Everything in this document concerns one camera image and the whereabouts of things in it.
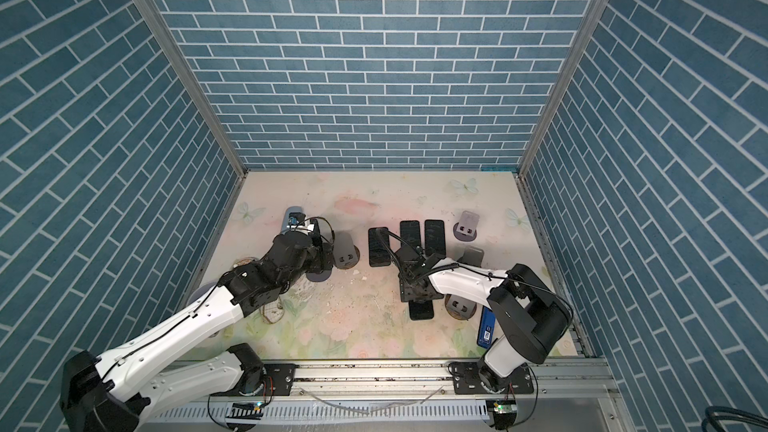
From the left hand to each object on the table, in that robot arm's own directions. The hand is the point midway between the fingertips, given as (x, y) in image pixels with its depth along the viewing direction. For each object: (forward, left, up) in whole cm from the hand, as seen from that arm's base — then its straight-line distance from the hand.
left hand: (321, 246), depth 79 cm
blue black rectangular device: (-18, -44, -13) cm, 49 cm away
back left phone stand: (-1, +3, -17) cm, 17 cm away
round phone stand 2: (+2, -43, -10) cm, 44 cm away
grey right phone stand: (+14, -44, -13) cm, 48 cm away
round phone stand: (-13, -37, -12) cm, 41 cm away
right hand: (-5, -25, -17) cm, 31 cm away
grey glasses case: (+26, +18, -17) cm, 36 cm away
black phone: (+10, -15, -18) cm, 25 cm away
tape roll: (+5, +28, -18) cm, 34 cm away
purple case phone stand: (+4, -5, -12) cm, 13 cm away
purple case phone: (-12, -27, -17) cm, 34 cm away
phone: (+12, -34, -16) cm, 39 cm away
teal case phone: (+18, -26, -21) cm, 38 cm away
